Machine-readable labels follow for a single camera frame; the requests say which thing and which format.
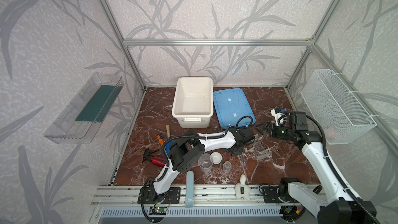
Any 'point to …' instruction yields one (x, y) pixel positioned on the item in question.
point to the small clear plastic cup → (227, 167)
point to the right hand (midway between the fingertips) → (261, 123)
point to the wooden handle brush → (168, 131)
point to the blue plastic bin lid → (231, 104)
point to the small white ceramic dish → (216, 157)
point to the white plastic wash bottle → (242, 190)
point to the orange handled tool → (161, 140)
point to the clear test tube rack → (259, 148)
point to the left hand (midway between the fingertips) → (237, 147)
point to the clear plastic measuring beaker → (205, 163)
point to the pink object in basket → (329, 132)
